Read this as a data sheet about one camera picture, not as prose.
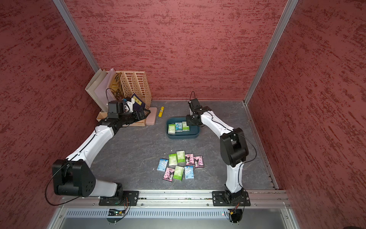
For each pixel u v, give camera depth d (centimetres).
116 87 101
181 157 87
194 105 74
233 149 50
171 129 99
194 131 100
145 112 75
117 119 64
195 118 68
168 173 81
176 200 76
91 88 87
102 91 90
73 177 41
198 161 85
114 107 64
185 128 100
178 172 81
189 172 81
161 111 110
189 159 85
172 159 85
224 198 74
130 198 75
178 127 100
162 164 83
